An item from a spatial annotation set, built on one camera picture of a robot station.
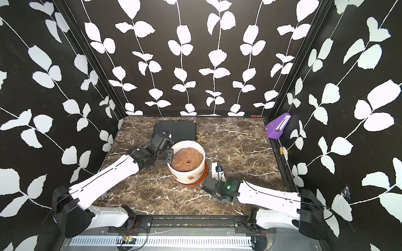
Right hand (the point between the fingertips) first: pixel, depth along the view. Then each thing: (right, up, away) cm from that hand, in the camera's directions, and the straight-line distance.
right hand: (215, 189), depth 77 cm
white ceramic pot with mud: (-15, +12, +6) cm, 20 cm away
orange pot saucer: (-6, +4, +11) cm, 13 cm away
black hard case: (-24, +30, +36) cm, 53 cm away
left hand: (-23, +19, +3) cm, 30 cm away
